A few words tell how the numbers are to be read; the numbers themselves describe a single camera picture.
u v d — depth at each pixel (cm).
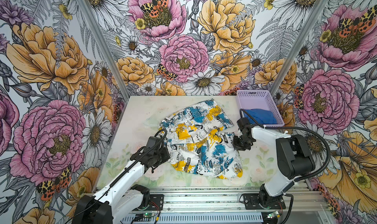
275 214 72
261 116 102
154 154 65
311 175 47
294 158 48
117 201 43
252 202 73
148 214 71
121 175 50
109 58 97
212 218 65
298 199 79
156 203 73
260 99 120
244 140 80
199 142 95
